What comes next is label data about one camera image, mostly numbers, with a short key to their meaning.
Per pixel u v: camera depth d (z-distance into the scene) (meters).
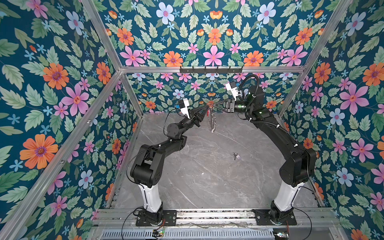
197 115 0.69
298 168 0.47
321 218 0.75
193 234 0.77
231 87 0.66
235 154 0.96
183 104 0.65
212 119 0.68
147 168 0.50
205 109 0.70
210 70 0.93
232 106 0.64
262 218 0.73
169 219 0.74
